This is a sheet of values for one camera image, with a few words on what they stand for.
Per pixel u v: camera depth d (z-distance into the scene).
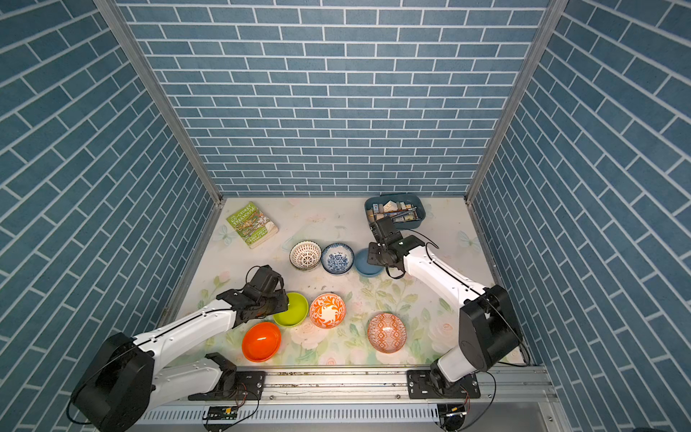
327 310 0.87
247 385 0.73
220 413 0.72
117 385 0.40
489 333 0.43
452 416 0.71
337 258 0.96
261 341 0.79
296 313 0.85
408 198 1.16
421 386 0.73
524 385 0.75
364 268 0.94
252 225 1.08
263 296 0.67
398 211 1.14
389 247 0.64
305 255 0.99
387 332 0.83
